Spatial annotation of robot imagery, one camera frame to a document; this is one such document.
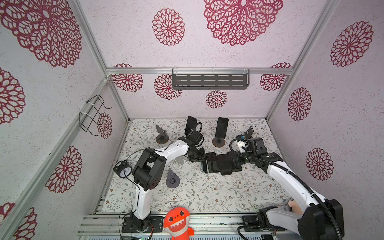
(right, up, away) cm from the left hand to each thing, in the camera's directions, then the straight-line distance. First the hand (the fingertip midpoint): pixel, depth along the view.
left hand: (203, 161), depth 92 cm
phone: (+13, +21, +9) cm, 27 cm away
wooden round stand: (+12, +11, +14) cm, 21 cm away
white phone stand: (-13, -2, -1) cm, 13 cm away
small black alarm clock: (-45, -2, -11) cm, 46 cm away
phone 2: (+1, -4, +2) cm, 4 cm away
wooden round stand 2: (-28, +14, +14) cm, 35 cm away
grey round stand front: (-18, -9, -8) cm, 22 cm away
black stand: (+33, +15, +13) cm, 39 cm away
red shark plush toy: (-15, -23, -25) cm, 37 cm away
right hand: (+17, +6, -9) cm, 20 cm away
